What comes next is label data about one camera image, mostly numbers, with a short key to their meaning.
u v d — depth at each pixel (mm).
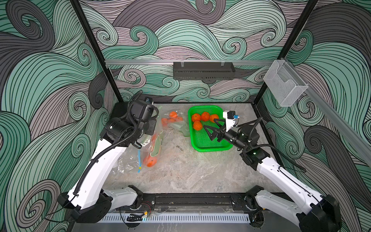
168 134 1006
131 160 796
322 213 371
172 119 1016
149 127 559
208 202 745
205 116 1037
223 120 615
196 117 1037
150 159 733
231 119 599
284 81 778
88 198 350
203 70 954
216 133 606
